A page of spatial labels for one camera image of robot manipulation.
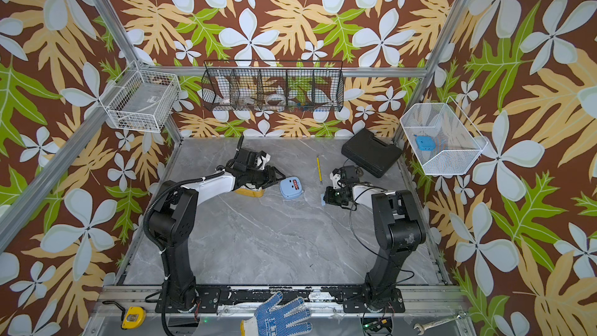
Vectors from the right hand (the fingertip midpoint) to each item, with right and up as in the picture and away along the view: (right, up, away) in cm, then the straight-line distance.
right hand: (324, 196), depth 99 cm
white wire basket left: (-70, +39, -12) cm, 81 cm away
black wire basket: (-22, +47, -2) cm, 52 cm away
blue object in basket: (+35, +22, -15) cm, 44 cm away
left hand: (-17, +9, -5) cm, 20 cm away
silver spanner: (+26, -36, -28) cm, 52 cm away
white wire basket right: (+42, +22, -22) cm, 53 cm away
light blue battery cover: (-1, -2, -1) cm, 2 cm away
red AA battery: (-12, +5, 0) cm, 13 cm away
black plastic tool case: (+24, +19, +13) cm, 34 cm away
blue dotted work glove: (-20, -34, -28) cm, 49 cm away
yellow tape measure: (-61, -33, -29) cm, 75 cm away
